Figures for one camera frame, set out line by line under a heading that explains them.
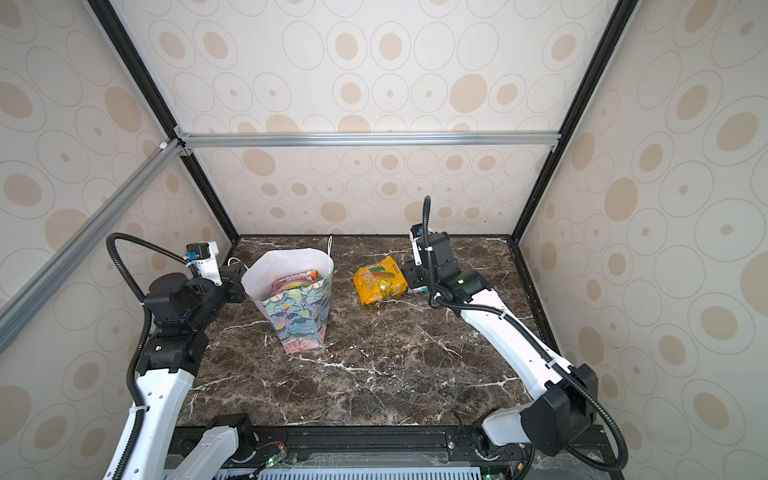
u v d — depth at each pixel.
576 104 0.83
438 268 0.56
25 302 0.52
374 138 0.95
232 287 0.61
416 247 0.59
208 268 0.59
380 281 0.99
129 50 0.73
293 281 0.85
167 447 0.44
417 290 1.03
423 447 0.75
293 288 0.74
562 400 0.39
